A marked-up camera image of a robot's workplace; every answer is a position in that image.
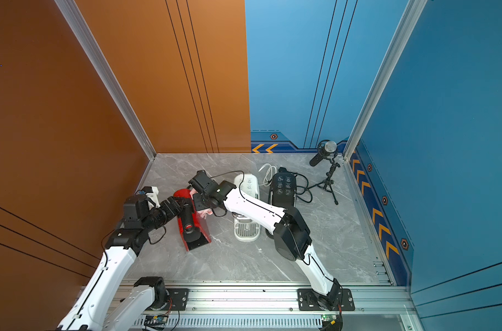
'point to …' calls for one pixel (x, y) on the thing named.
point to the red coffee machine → (192, 225)
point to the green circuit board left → (156, 321)
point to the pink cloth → (203, 213)
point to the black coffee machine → (282, 192)
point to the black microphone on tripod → (326, 149)
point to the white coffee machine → (247, 229)
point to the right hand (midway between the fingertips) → (199, 201)
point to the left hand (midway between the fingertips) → (183, 201)
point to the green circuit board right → (332, 322)
